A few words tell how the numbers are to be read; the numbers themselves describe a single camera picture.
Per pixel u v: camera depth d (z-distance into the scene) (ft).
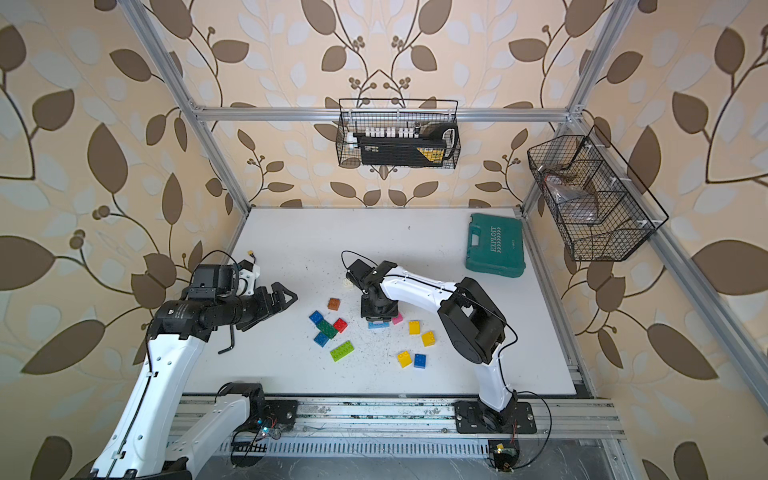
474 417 2.41
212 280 1.78
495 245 3.35
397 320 2.98
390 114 2.95
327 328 2.92
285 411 2.47
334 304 3.06
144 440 1.26
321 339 2.83
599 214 2.42
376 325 2.93
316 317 2.99
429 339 2.80
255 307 2.07
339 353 2.77
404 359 2.71
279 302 2.11
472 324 1.62
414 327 2.92
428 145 2.71
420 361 2.70
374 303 2.46
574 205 2.31
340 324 2.92
